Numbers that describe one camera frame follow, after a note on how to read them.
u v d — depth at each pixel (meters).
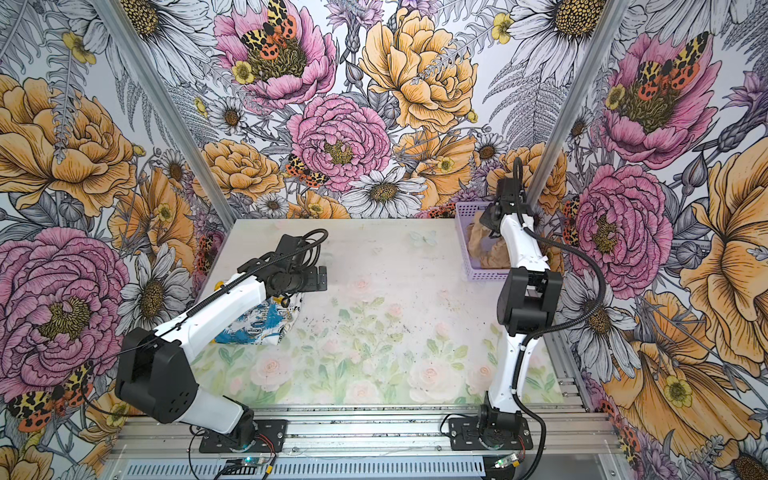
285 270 0.63
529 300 0.57
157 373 0.43
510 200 0.73
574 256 0.54
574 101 0.87
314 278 0.79
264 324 0.88
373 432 0.76
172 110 0.90
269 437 0.73
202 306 0.50
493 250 1.05
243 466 0.73
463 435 0.74
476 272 1.00
